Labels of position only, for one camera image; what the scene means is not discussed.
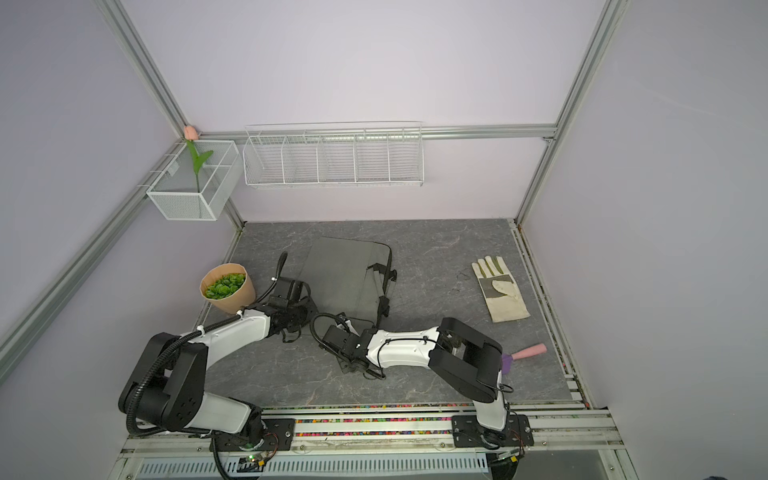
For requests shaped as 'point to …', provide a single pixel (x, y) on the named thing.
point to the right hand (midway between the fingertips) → (349, 351)
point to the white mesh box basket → (175, 192)
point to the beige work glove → (500, 291)
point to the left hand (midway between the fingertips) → (318, 313)
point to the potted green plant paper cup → (228, 288)
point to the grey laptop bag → (350, 277)
